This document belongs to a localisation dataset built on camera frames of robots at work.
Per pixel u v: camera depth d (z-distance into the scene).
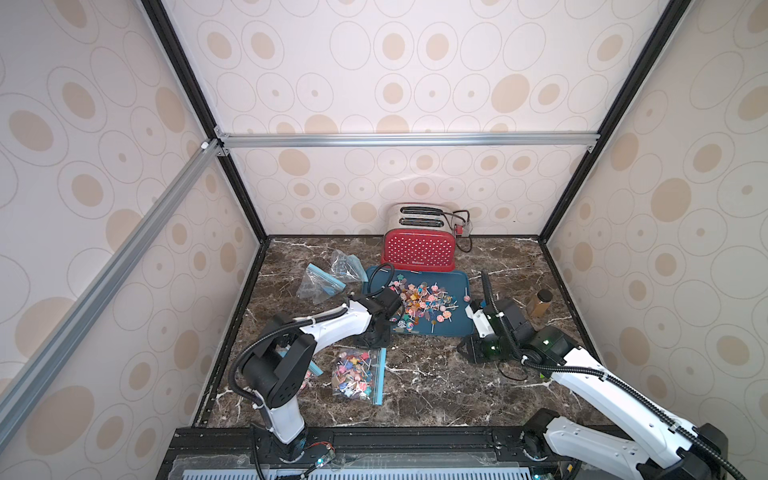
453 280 1.05
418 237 0.97
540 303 0.92
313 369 0.86
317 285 1.03
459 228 1.03
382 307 0.72
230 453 0.73
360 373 0.83
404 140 0.92
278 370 0.46
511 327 0.57
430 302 0.97
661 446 0.40
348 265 1.01
